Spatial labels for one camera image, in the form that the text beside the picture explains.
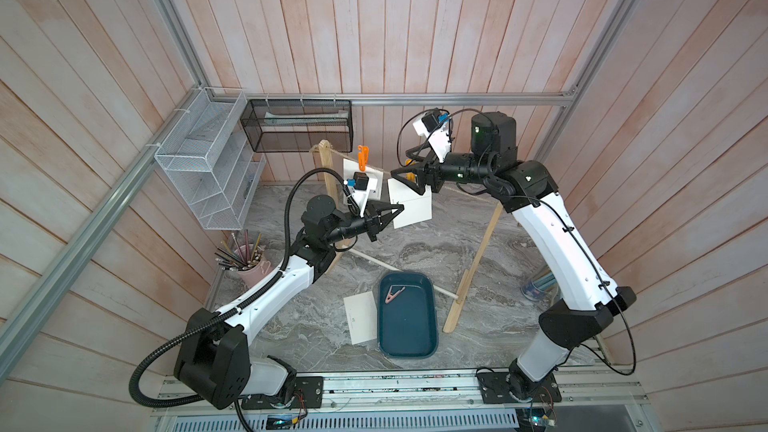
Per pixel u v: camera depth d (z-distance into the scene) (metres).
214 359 0.40
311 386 0.75
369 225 0.61
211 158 0.75
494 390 0.73
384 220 0.67
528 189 0.45
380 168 0.64
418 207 0.69
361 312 0.86
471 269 0.97
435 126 0.51
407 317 0.86
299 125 0.89
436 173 0.53
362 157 0.62
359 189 0.61
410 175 0.54
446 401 0.73
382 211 0.65
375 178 0.61
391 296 0.89
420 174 0.54
